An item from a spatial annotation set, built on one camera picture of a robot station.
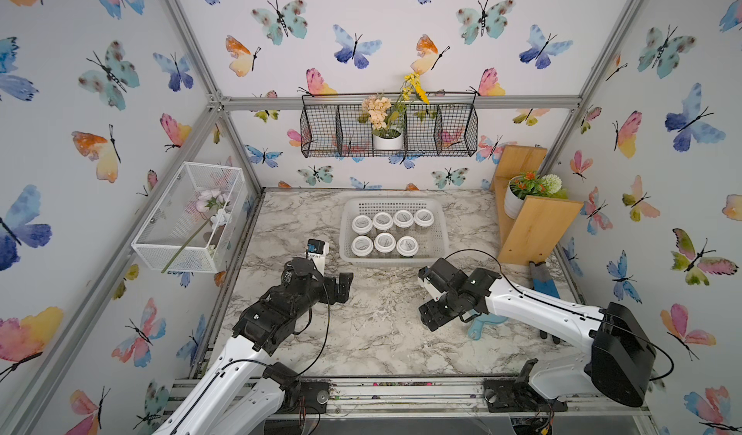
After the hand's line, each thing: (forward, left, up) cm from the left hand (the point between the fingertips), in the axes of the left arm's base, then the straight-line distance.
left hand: (338, 270), depth 75 cm
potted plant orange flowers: (+26, -57, +4) cm, 62 cm away
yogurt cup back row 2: (+26, -12, -13) cm, 31 cm away
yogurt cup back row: (+24, -5, -12) cm, 27 cm away
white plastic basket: (+26, -16, -19) cm, 36 cm away
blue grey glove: (+5, -63, -19) cm, 66 cm away
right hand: (-6, -25, -13) cm, 29 cm away
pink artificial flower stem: (+15, +32, +11) cm, 37 cm away
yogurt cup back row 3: (+26, -19, -13) cm, 35 cm away
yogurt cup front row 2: (+17, -12, -13) cm, 25 cm away
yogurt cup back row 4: (+27, -26, -13) cm, 40 cm away
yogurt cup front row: (+15, -5, -12) cm, 20 cm away
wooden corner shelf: (+13, -57, 0) cm, 59 cm away
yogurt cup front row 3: (+16, -20, -13) cm, 29 cm away
